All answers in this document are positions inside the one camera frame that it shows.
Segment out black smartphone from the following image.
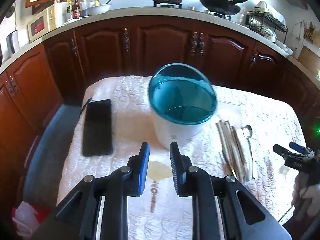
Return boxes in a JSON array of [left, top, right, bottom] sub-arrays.
[[82, 99, 113, 157]]

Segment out dark sauce bottle red label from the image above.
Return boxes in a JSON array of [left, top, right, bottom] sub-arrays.
[[73, 0, 82, 18]]

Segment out thin black cable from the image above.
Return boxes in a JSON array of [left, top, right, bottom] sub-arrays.
[[79, 97, 92, 117]]

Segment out patterned ceramic bowl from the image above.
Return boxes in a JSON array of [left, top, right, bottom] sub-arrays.
[[261, 27, 277, 42]]

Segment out metal spoon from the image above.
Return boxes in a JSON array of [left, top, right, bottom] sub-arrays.
[[242, 124, 258, 179]]

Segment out black dish rack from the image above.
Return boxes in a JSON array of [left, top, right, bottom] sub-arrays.
[[246, 7, 288, 34]]

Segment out gas stove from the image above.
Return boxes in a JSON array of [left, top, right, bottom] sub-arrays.
[[153, 1, 233, 20]]

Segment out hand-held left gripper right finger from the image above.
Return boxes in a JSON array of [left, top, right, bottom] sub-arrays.
[[169, 142, 293, 240]]

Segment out white bowl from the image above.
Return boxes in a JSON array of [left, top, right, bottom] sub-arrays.
[[85, 4, 111, 16]]

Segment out person's right hand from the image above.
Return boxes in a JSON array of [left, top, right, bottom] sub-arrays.
[[292, 177, 320, 220]]

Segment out black wok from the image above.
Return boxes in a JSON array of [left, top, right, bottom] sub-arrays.
[[198, 0, 249, 16]]

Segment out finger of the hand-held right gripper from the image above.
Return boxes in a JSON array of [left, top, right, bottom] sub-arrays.
[[289, 142, 314, 157], [273, 144, 300, 162]]

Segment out cream microwave oven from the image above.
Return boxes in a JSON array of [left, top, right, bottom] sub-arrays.
[[27, 2, 68, 40]]

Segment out wall utensil basket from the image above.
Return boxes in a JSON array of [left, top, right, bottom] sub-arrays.
[[303, 21, 317, 43]]

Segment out white quilted tablecloth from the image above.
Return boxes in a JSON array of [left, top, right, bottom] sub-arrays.
[[56, 76, 307, 240]]

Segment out red and white bag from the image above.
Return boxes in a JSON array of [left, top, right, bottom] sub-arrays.
[[12, 201, 39, 233]]

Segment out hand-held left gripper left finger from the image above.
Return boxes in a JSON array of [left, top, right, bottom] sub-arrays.
[[34, 142, 150, 240]]

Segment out stone countertop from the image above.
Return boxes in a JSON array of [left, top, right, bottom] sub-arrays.
[[0, 1, 320, 85]]

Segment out white utensil holder blue rim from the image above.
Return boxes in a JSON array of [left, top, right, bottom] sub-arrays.
[[148, 63, 217, 150]]

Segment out silver electric kettle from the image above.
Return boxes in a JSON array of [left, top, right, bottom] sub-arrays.
[[5, 30, 20, 55]]

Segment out wooden chopstick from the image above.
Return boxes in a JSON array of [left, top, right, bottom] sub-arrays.
[[220, 120, 235, 178], [224, 120, 240, 180], [216, 121, 230, 167]]

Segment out wooden lower kitchen cabinets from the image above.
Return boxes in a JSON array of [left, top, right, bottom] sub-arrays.
[[0, 15, 320, 205]]

